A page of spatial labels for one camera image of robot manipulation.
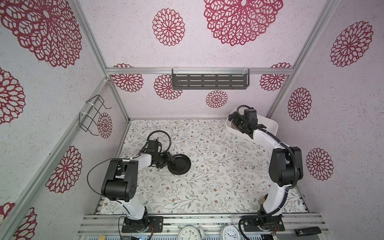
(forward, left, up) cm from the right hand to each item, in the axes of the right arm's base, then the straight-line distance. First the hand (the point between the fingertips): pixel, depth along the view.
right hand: (233, 116), depth 95 cm
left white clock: (-62, +26, -15) cm, 69 cm away
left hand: (-25, +39, -18) cm, 50 cm away
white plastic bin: (+10, -32, -17) cm, 38 cm away
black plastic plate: (-24, +34, -23) cm, 47 cm away
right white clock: (-61, +7, -16) cm, 63 cm away
